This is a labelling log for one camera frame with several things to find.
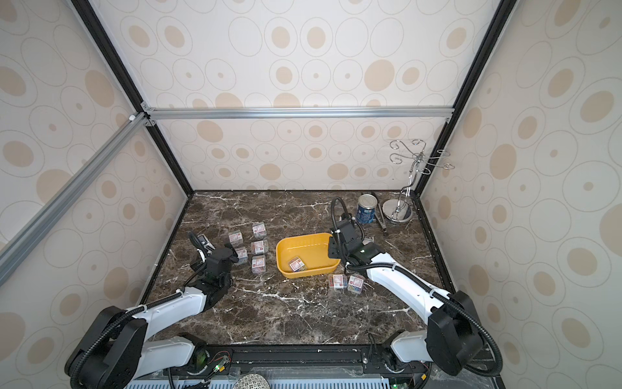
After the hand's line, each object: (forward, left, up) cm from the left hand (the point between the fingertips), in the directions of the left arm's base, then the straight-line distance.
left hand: (221, 244), depth 86 cm
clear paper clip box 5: (-9, -42, -10) cm, 44 cm away
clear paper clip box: (+9, -1, -10) cm, 13 cm away
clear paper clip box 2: (+13, -10, -10) cm, 19 cm away
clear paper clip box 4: (+5, -11, -10) cm, 15 cm away
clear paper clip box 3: (-3, -12, -9) cm, 15 cm away
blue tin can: (+20, -55, -2) cm, 58 cm away
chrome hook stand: (+25, -72, -10) cm, 77 cm away
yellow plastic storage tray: (+2, -30, -9) cm, 31 cm away
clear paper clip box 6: (-3, -27, -10) cm, 29 cm away
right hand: (+1, -45, +2) cm, 45 cm away
